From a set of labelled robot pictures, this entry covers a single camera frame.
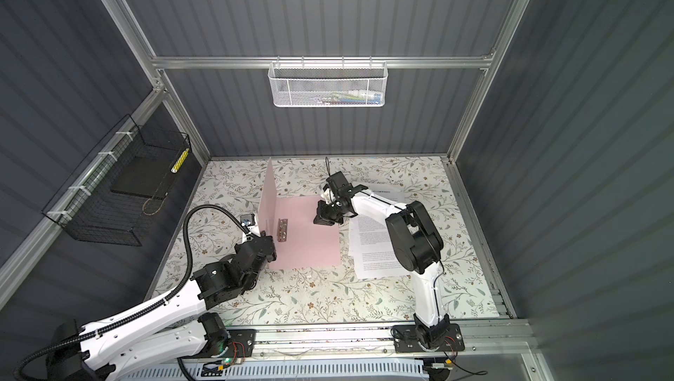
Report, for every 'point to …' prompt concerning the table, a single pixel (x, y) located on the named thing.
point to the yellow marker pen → (182, 157)
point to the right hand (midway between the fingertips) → (316, 223)
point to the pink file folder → (289, 221)
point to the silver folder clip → (282, 230)
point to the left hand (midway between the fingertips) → (267, 235)
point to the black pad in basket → (146, 176)
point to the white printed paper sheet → (373, 249)
